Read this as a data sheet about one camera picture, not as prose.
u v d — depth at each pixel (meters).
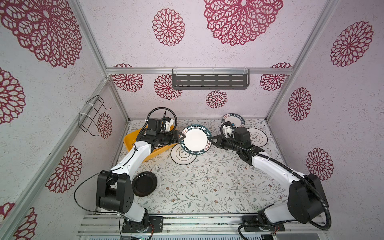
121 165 0.47
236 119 1.21
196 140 0.81
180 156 0.98
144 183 0.86
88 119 0.75
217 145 0.74
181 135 0.81
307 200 0.42
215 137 0.76
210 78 0.94
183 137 0.81
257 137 1.09
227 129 0.76
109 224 0.75
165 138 0.73
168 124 0.78
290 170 0.48
